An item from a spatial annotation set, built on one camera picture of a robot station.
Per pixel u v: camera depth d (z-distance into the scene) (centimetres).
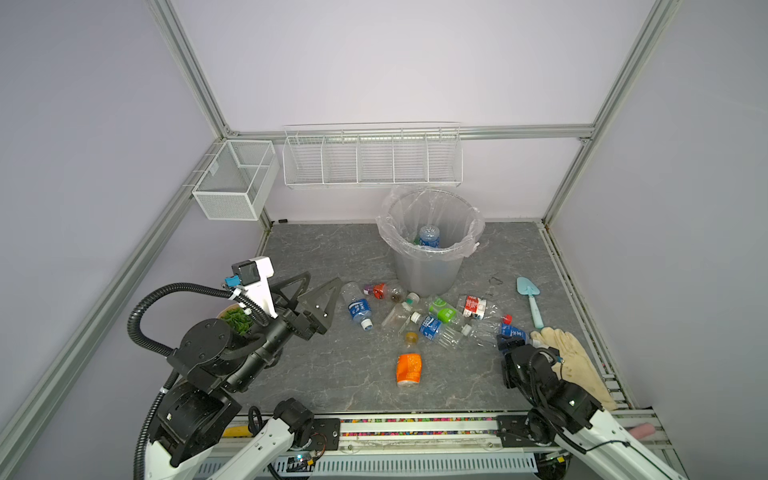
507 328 88
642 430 75
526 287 99
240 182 102
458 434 75
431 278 91
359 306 91
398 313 94
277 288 51
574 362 85
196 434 36
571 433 58
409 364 81
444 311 91
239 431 72
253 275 42
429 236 93
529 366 60
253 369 41
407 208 93
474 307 91
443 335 85
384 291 98
